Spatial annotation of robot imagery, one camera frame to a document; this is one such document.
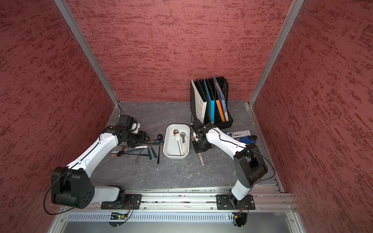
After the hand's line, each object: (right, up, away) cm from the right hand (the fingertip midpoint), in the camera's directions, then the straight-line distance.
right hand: (199, 152), depth 85 cm
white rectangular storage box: (-18, 0, +8) cm, 20 cm away
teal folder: (+7, +29, -4) cm, 30 cm away
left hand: (-32, +6, -2) cm, 32 cm away
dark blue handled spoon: (-16, +11, +15) cm, 25 cm away
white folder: (+1, +28, -2) cm, 28 cm away
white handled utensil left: (-37, +2, +7) cm, 38 cm away
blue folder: (+14, +33, -1) cm, 36 cm away
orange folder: (+14, +26, +5) cm, 30 cm away
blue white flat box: (+29, +10, +15) cm, 34 cm away
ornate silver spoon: (-39, -5, +5) cm, 39 cm away
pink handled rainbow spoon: (+1, -3, -2) cm, 4 cm away
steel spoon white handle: (-9, 0, +7) cm, 12 cm away
